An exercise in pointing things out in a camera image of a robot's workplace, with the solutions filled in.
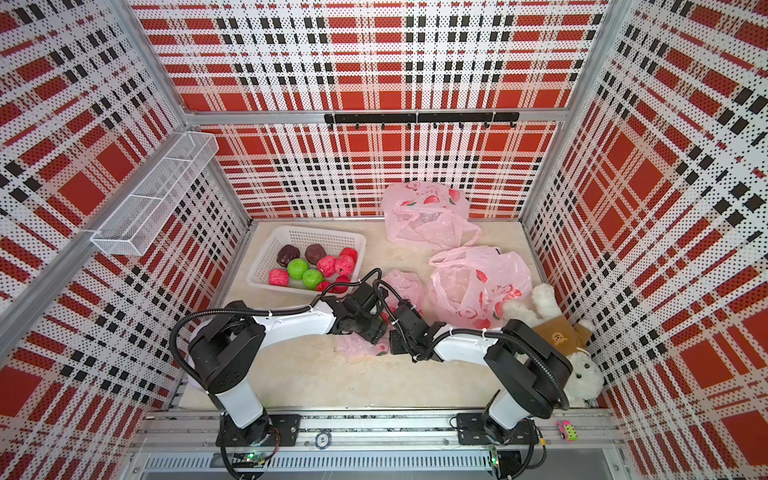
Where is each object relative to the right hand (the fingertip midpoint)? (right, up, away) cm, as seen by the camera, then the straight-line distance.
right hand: (399, 340), depth 89 cm
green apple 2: (-29, +18, +7) cm, 35 cm away
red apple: (-18, +27, +15) cm, 35 cm away
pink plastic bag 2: (+22, +16, 0) cm, 27 cm away
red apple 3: (-25, +16, +7) cm, 30 cm away
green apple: (-35, +22, +10) cm, 42 cm away
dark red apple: (-31, +27, +15) cm, 43 cm away
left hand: (-7, +4, +2) cm, 8 cm away
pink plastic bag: (0, +17, -1) cm, 17 cm away
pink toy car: (+41, -16, -17) cm, 47 cm away
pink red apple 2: (-18, +22, +7) cm, 30 cm away
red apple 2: (-20, +15, +7) cm, 25 cm away
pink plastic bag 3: (+12, +41, +34) cm, 55 cm away
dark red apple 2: (-41, +26, +15) cm, 51 cm away
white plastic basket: (-34, +24, +15) cm, 44 cm away
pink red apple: (-25, +23, +10) cm, 35 cm away
